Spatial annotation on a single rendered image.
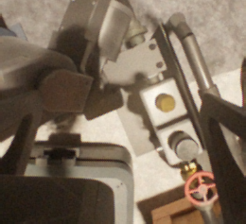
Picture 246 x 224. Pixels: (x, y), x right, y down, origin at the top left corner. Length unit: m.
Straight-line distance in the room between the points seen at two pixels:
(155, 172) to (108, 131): 0.28
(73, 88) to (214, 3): 0.88
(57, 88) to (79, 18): 0.08
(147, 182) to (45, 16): 0.83
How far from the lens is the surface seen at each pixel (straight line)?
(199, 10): 0.99
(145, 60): 0.28
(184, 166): 0.52
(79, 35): 0.22
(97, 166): 0.74
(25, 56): 0.17
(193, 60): 0.36
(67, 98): 0.19
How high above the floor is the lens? 0.91
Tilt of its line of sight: 83 degrees down
